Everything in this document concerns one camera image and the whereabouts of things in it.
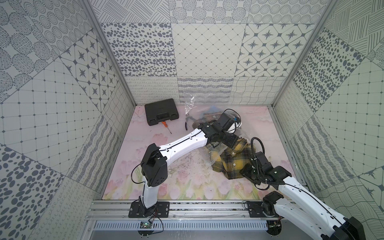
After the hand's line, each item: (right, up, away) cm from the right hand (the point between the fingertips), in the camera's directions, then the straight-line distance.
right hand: (243, 174), depth 81 cm
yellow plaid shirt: (-6, +6, +7) cm, 10 cm away
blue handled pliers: (-31, +32, +32) cm, 55 cm away
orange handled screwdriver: (-49, +26, +26) cm, 61 cm away
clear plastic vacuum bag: (-29, +38, +30) cm, 56 cm away
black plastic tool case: (-53, +37, +29) cm, 71 cm away
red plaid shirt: (-19, +32, +25) cm, 45 cm away
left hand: (-2, +18, -8) cm, 20 cm away
